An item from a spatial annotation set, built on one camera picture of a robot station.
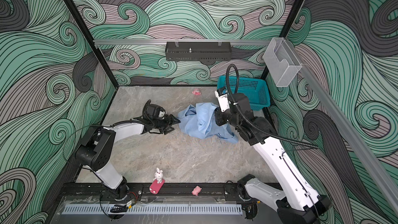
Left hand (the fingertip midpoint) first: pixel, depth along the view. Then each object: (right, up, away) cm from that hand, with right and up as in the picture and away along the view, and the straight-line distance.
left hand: (178, 123), depth 90 cm
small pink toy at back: (+11, +19, +23) cm, 32 cm away
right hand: (+20, +10, -22) cm, 31 cm away
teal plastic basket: (+55, +21, +24) cm, 64 cm away
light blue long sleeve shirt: (+12, +4, -21) cm, 25 cm away
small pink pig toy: (+10, -30, -18) cm, 36 cm away
